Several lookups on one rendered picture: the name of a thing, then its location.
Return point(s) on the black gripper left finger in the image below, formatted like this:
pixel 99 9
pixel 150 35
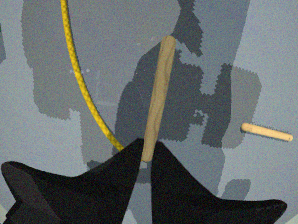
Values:
pixel 99 196

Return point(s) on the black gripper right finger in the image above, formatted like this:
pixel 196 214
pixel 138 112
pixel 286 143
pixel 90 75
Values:
pixel 178 198

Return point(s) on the tan wooden stick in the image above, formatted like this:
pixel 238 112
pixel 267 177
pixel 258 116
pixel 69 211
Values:
pixel 157 100

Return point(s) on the light wooden stick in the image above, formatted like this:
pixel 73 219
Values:
pixel 266 131

